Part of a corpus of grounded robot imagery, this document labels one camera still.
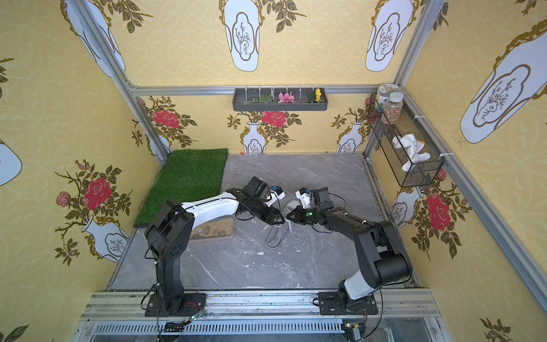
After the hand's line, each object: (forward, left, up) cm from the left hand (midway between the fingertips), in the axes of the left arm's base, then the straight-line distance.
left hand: (274, 215), depth 91 cm
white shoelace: (-6, -1, +4) cm, 7 cm away
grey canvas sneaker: (-7, -1, -1) cm, 7 cm away
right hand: (+1, -7, +1) cm, 8 cm away
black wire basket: (+39, -57, +4) cm, 69 cm away
